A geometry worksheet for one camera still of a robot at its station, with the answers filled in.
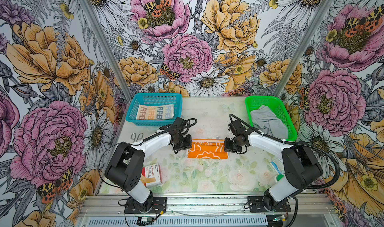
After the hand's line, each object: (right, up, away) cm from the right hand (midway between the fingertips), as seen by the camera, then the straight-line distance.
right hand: (226, 153), depth 88 cm
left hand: (-21, +2, -1) cm, 21 cm away
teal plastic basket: (-51, +35, +35) cm, 71 cm away
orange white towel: (-8, +2, +2) cm, 9 cm away
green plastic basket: (+40, +29, +20) cm, 53 cm away
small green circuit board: (-41, -26, -17) cm, 52 cm away
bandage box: (-40, -9, -8) cm, 42 cm away
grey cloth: (+30, +18, +16) cm, 38 cm away
